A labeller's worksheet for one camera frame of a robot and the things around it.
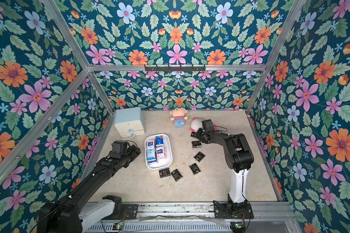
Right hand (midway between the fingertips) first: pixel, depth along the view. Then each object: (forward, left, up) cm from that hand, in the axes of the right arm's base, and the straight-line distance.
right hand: (197, 134), depth 103 cm
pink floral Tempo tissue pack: (-12, +31, +5) cm, 33 cm away
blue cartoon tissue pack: (-10, +25, +5) cm, 28 cm away
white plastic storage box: (-23, +29, +1) cm, 37 cm away
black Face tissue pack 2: (-8, +1, 0) cm, 8 cm away
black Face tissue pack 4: (-26, +2, 0) cm, 26 cm away
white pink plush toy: (+6, 0, +5) cm, 8 cm away
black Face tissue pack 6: (-29, +20, 0) cm, 35 cm away
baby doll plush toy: (+14, +14, +5) cm, 20 cm away
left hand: (-19, +35, +8) cm, 41 cm away
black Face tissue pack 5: (-30, +13, 0) cm, 33 cm away
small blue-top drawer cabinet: (0, +46, +12) cm, 48 cm away
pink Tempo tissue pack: (-18, +24, +5) cm, 30 cm away
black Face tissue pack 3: (-18, -1, 0) cm, 18 cm away
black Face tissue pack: (-1, +3, 0) cm, 3 cm away
